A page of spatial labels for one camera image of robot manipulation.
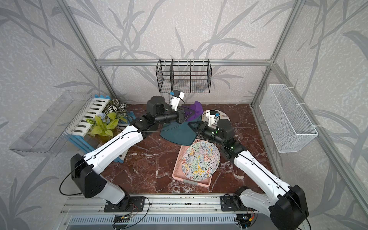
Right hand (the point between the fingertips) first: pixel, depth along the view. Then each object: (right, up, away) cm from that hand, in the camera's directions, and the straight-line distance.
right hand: (187, 124), depth 68 cm
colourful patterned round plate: (+7, -23, +17) cm, 29 cm away
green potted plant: (-46, -2, +9) cm, 47 cm away
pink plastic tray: (-6, -30, +15) cm, 34 cm away
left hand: (+4, +5, 0) cm, 6 cm away
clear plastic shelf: (-65, -6, -4) cm, 65 cm away
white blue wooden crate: (-55, -4, +3) cm, 55 cm away
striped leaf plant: (-42, +9, +15) cm, 45 cm away
